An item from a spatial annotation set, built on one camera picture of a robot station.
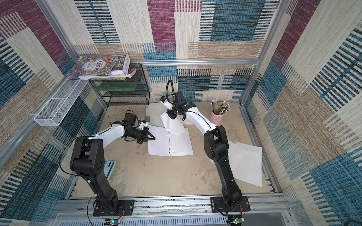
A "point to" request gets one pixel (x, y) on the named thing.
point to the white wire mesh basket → (52, 114)
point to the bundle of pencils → (221, 109)
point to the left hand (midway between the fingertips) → (154, 137)
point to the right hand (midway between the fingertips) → (167, 110)
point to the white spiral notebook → (154, 110)
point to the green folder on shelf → (117, 86)
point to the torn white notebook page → (245, 161)
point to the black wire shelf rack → (141, 96)
